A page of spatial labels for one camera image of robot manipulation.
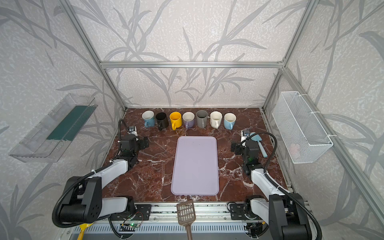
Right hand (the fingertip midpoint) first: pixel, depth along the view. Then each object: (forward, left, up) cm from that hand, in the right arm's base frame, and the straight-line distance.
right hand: (242, 135), depth 88 cm
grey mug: (+17, +24, -3) cm, 30 cm away
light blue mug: (+15, +5, -4) cm, 16 cm away
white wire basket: (-17, -19, +23) cm, 34 cm away
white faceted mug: (+16, +15, -4) cm, 22 cm away
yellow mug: (+16, +42, -5) cm, 45 cm away
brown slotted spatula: (-40, +32, -9) cm, 52 cm away
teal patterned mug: (+16, +60, -4) cm, 63 cm away
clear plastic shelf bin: (-15, +90, +20) cm, 94 cm away
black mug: (+17, +52, -7) cm, 55 cm away
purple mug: (+20, +34, -9) cm, 40 cm away
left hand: (+3, +62, 0) cm, 62 cm away
